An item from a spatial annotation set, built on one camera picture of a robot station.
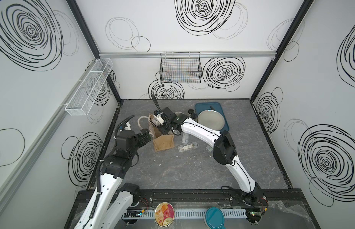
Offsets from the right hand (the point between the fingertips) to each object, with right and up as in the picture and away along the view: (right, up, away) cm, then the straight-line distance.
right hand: (161, 127), depth 90 cm
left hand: (-8, -1, -17) cm, 19 cm away
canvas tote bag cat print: (0, -10, -2) cm, 10 cm away
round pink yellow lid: (+5, -39, -24) cm, 46 cm away
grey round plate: (+37, +4, +16) cm, 40 cm away
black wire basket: (+13, +49, +33) cm, 61 cm away
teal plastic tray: (+29, +14, +25) cm, 41 cm away
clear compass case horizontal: (+17, -13, +1) cm, 22 cm away
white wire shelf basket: (-39, +17, -16) cm, 45 cm away
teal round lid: (+28, -38, -28) cm, 54 cm away
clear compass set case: (+16, -8, +6) cm, 19 cm away
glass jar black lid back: (+20, +10, +12) cm, 25 cm away
